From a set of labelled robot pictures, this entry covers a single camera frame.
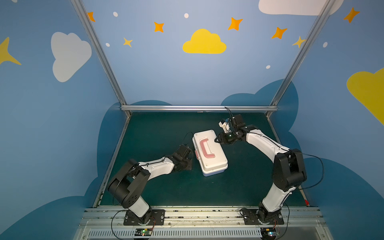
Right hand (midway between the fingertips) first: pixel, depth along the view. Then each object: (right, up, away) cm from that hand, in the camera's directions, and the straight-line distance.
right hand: (217, 139), depth 91 cm
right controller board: (+22, -44, -19) cm, 53 cm away
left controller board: (-39, -43, -20) cm, 61 cm away
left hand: (-16, -15, +1) cm, 22 cm away
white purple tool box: (-4, -11, -7) cm, 13 cm away
